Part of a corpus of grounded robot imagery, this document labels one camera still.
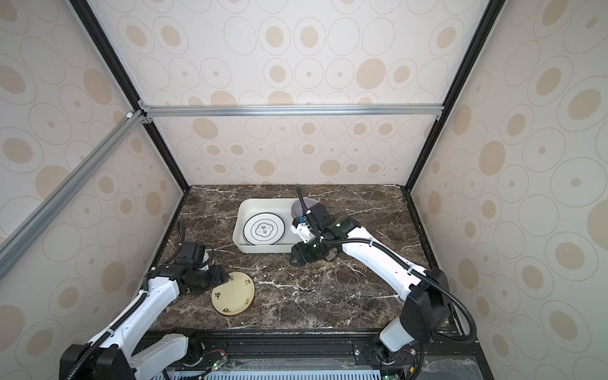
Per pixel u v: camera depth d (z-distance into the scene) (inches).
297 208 41.3
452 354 29.6
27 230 21.0
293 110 36.5
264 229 39.7
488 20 27.4
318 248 25.5
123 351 16.0
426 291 16.5
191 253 26.0
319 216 24.1
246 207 41.5
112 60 30.2
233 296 32.7
